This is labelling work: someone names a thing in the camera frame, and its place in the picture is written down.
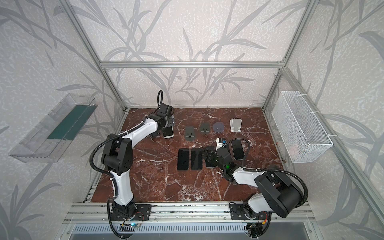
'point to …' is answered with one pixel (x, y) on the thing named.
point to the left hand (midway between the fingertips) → (169, 116)
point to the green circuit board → (135, 225)
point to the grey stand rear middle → (205, 128)
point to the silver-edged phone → (211, 157)
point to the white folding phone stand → (235, 124)
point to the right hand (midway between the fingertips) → (208, 144)
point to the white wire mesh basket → (302, 137)
